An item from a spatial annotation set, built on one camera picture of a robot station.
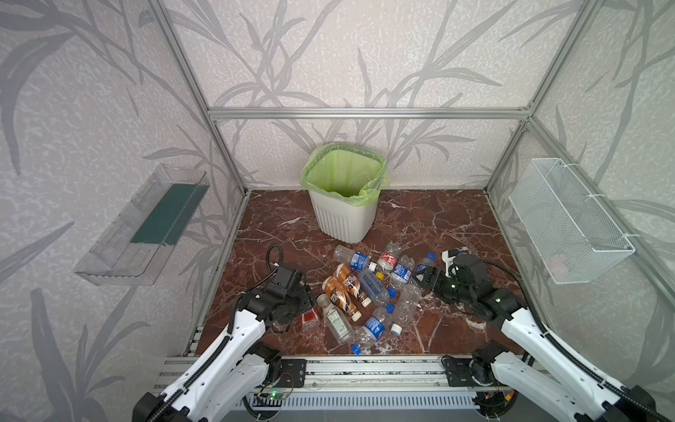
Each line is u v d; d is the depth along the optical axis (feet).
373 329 2.53
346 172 3.34
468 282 2.01
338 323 2.53
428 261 3.10
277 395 2.32
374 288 2.78
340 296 2.76
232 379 1.82
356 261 2.99
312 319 2.59
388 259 3.00
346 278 2.86
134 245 2.11
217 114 3.07
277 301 1.82
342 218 2.85
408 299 2.92
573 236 2.07
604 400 1.31
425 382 2.39
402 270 2.98
